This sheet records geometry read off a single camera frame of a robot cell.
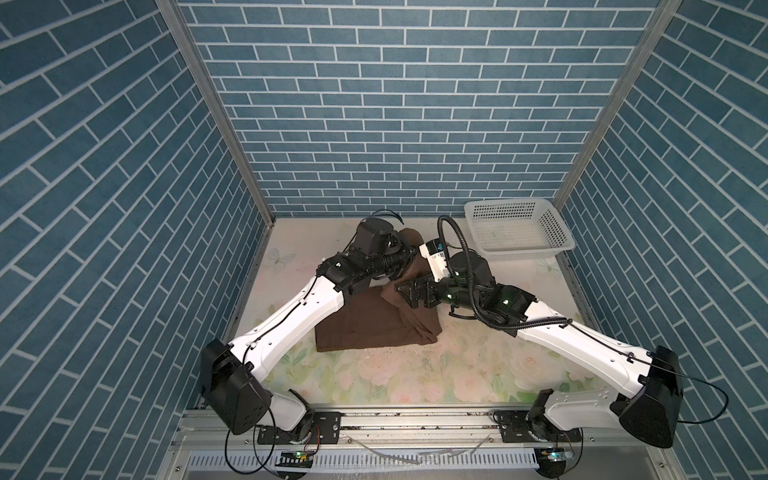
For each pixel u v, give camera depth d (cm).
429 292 62
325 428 74
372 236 53
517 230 120
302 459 72
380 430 75
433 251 63
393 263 63
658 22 72
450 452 71
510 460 77
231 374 39
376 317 91
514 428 73
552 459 71
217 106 87
